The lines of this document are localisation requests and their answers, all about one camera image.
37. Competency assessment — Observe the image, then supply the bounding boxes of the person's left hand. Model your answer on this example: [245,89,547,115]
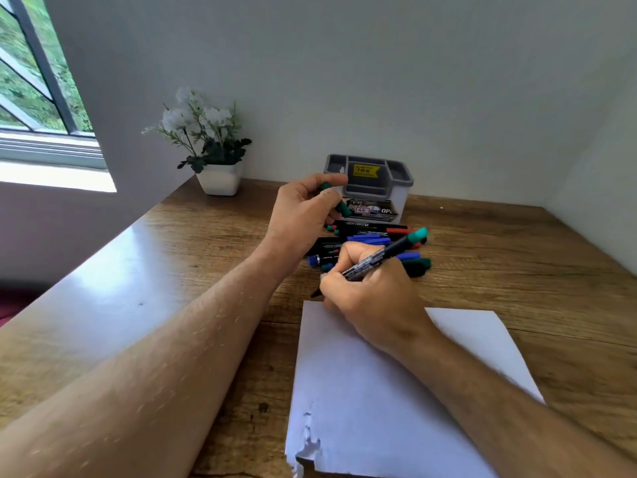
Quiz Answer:
[262,173,349,262]

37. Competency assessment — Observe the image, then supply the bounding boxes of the person's right hand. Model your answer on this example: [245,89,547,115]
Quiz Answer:
[318,241,439,355]

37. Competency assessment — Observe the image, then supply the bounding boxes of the green capped black marker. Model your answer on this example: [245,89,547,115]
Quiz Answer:
[310,227,429,299]

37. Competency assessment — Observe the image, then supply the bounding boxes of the pile of assorted markers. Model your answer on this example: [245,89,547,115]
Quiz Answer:
[306,219,433,279]

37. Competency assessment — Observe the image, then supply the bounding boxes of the white paper sheet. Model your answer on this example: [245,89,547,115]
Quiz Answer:
[284,300,546,478]

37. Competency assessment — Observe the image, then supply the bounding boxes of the person's left forearm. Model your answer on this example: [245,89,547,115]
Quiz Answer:
[0,241,299,478]

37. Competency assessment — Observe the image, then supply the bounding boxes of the person's right forearm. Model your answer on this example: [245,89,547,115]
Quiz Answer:
[395,323,637,478]

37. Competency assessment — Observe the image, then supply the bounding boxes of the white square flower pot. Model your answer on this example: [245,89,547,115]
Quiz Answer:
[195,161,245,197]

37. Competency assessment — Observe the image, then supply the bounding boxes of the grey white desk organizer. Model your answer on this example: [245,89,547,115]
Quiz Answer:
[323,153,415,226]

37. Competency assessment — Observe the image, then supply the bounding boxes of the artificial white flower plant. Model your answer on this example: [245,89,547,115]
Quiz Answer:
[141,86,253,175]

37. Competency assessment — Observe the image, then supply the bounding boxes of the window with dark bars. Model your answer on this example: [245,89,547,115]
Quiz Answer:
[0,0,108,170]

